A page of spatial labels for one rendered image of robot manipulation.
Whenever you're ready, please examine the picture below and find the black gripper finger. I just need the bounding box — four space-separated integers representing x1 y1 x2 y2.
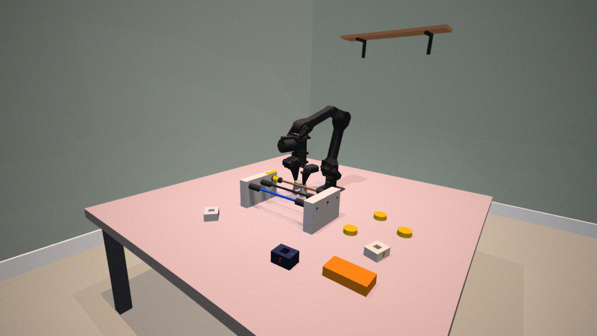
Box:
300 171 310 185
290 167 300 181

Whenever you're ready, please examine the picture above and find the yellow short cylinder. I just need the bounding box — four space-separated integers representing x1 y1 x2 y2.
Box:
343 224 358 236
397 227 413 238
374 211 387 221

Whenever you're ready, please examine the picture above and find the orange rectangular block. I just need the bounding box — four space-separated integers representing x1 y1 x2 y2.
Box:
322 256 377 297

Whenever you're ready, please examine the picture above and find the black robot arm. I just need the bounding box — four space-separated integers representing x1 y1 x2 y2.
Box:
278 106 351 190

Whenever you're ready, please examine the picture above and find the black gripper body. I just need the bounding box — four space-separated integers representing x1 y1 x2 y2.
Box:
292 150 319 174

